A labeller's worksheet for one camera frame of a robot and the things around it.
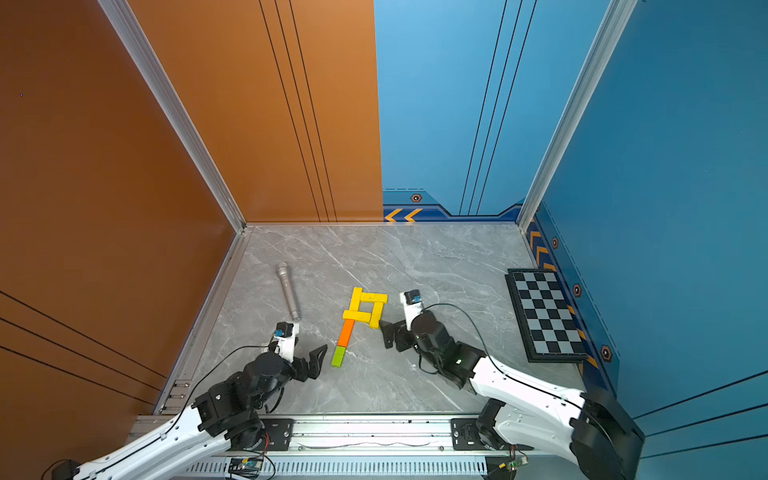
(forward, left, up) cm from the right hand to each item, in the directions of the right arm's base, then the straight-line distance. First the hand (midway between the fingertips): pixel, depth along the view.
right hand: (394, 318), depth 79 cm
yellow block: (+14, +13, -12) cm, 22 cm away
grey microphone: (+23, +39, -10) cm, 46 cm away
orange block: (+2, +15, -14) cm, 21 cm away
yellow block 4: (+8, +6, -12) cm, 16 cm away
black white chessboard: (+7, -46, -11) cm, 48 cm away
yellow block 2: (+14, +7, -12) cm, 19 cm away
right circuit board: (-31, -28, -14) cm, 44 cm away
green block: (-6, +16, -12) cm, 21 cm away
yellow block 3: (+8, +12, -13) cm, 19 cm away
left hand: (-5, +21, -4) cm, 22 cm away
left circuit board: (-31, +35, -16) cm, 50 cm away
